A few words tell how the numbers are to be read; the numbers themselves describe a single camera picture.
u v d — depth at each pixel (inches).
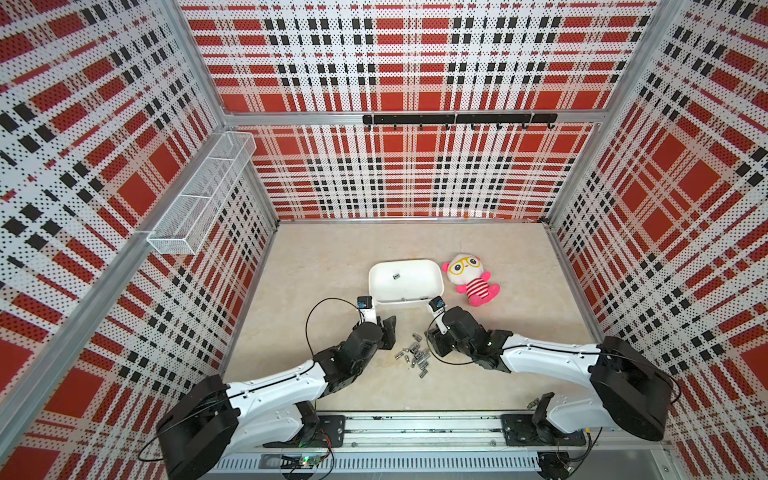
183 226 27.4
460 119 35.0
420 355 33.9
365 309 27.8
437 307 29.6
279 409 19.4
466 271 38.4
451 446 28.5
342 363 24.3
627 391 16.7
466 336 25.6
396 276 41.1
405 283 39.6
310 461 27.1
